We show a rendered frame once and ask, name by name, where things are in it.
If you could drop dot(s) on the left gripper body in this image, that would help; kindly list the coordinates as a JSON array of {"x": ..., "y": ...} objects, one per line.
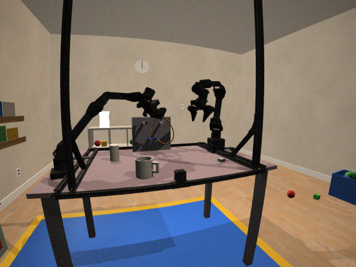
[{"x": 153, "y": 111}]

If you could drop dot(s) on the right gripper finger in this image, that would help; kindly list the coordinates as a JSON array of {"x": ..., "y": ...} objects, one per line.
[
  {"x": 206, "y": 114},
  {"x": 193, "y": 114}
]

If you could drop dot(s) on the cream cylinder with white top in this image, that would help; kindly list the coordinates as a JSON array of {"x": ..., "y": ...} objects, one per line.
[{"x": 114, "y": 152}]

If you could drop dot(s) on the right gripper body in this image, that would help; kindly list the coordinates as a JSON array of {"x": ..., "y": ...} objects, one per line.
[{"x": 198, "y": 107}]

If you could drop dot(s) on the cream mug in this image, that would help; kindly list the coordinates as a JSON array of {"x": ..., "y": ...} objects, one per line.
[{"x": 144, "y": 168}]

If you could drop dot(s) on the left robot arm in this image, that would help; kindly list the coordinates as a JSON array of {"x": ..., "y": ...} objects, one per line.
[{"x": 95, "y": 107}]

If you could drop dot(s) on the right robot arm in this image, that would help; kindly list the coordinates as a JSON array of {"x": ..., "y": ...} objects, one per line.
[{"x": 199, "y": 89}]

